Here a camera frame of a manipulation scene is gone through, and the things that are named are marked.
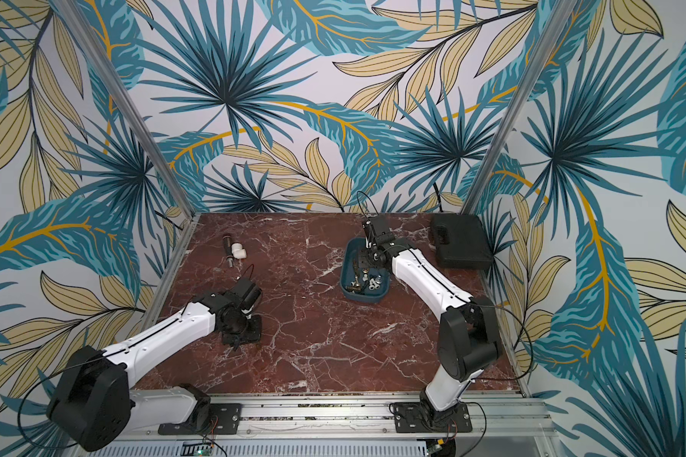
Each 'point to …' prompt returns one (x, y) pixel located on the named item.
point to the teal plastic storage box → (371, 284)
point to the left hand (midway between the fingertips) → (254, 342)
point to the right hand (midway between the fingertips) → (367, 255)
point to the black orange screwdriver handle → (228, 242)
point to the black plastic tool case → (460, 241)
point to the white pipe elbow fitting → (238, 251)
